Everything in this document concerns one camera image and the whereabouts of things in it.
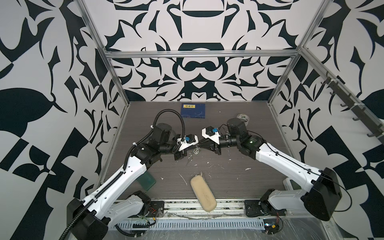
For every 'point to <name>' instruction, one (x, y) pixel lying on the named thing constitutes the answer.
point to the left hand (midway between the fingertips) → (194, 141)
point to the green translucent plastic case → (147, 180)
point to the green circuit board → (271, 226)
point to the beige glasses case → (204, 192)
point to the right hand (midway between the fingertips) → (200, 142)
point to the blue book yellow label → (193, 110)
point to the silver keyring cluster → (196, 150)
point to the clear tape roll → (244, 116)
